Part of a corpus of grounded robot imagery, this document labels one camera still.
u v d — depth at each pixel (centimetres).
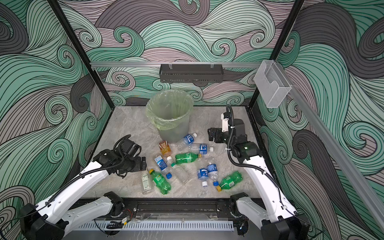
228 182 77
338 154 51
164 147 90
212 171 81
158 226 76
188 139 95
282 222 36
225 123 66
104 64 96
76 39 83
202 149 90
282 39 82
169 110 101
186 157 87
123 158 55
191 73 95
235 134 54
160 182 78
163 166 83
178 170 86
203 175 80
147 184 76
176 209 75
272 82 78
